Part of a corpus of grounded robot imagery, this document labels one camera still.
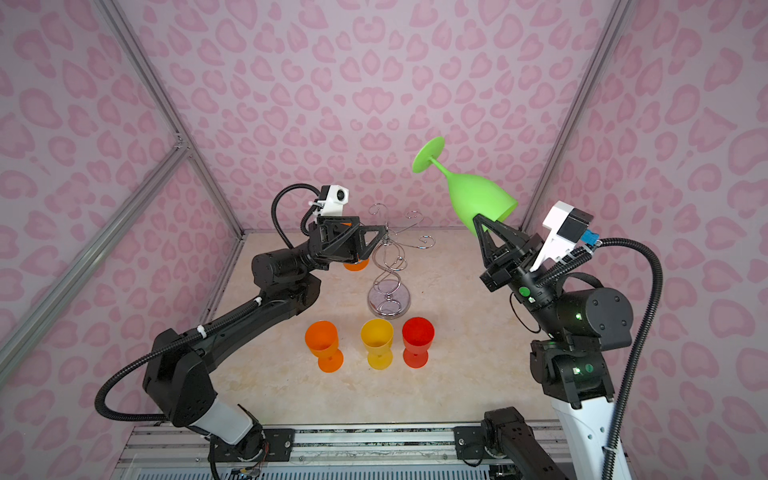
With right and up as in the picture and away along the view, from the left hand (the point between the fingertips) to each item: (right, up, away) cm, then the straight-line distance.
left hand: (365, 236), depth 46 cm
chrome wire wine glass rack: (+2, -17, +52) cm, 55 cm away
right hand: (+16, +2, -2) cm, 17 cm away
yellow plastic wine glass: (0, -25, +36) cm, 44 cm away
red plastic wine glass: (+11, -24, +31) cm, 40 cm away
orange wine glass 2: (-7, -6, +42) cm, 43 cm away
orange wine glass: (-14, -25, +32) cm, 43 cm away
